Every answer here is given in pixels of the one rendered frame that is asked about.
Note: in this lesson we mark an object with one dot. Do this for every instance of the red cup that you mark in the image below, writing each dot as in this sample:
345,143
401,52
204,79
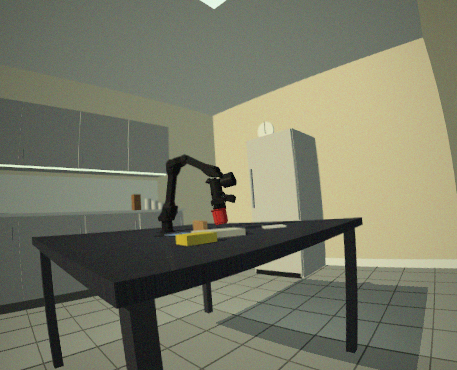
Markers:
220,216

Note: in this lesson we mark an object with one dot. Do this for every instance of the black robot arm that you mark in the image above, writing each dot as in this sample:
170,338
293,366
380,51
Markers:
173,168

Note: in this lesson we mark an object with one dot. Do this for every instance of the tan wooden flat bar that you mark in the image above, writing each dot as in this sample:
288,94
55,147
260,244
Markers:
199,225

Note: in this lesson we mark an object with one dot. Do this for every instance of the yellow flat block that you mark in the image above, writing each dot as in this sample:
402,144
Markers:
196,238

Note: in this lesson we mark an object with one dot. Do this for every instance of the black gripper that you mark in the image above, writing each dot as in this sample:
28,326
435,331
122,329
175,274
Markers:
217,200

